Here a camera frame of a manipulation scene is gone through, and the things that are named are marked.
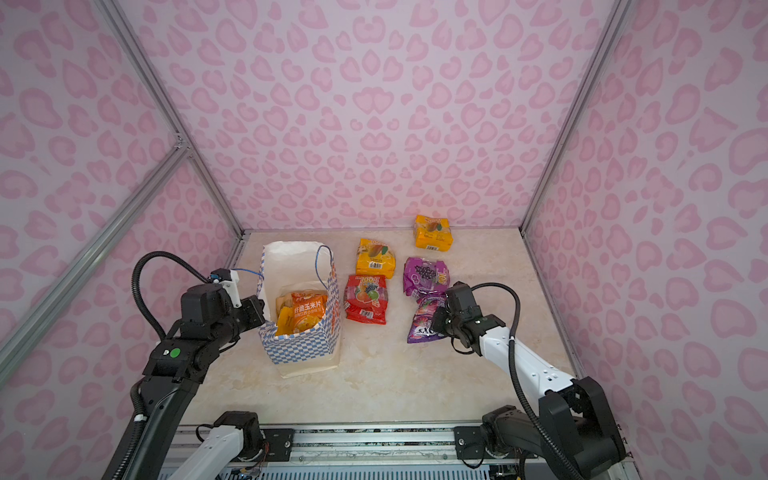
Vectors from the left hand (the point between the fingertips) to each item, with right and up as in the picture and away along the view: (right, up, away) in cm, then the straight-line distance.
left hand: (264, 297), depth 73 cm
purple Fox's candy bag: (+41, -5, +18) cm, 45 cm away
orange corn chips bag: (+8, -5, +11) cm, 14 cm away
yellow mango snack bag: (0, -7, +15) cm, 17 cm away
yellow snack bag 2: (+46, +18, +37) cm, 61 cm away
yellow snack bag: (+25, +9, +29) cm, 39 cm away
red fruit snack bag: (+22, -4, +22) cm, 32 cm away
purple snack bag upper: (+42, +3, +25) cm, 49 cm away
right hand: (+43, -8, +13) cm, 45 cm away
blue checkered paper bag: (+1, +1, +25) cm, 25 cm away
